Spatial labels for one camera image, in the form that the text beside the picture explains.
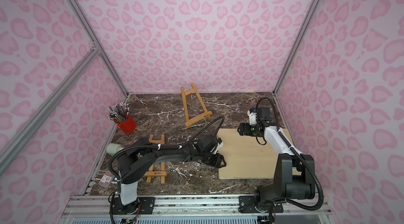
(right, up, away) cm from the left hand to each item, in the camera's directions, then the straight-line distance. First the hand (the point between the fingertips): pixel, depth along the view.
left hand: (224, 166), depth 83 cm
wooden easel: (-21, +22, +15) cm, 34 cm away
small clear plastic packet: (-60, -6, -3) cm, 61 cm away
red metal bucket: (-57, +20, +12) cm, 61 cm away
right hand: (+13, +19, +6) cm, 23 cm away
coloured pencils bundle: (-62, +28, +11) cm, 69 cm away
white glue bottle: (-60, +9, +1) cm, 60 cm away
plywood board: (+10, +5, -3) cm, 12 cm away
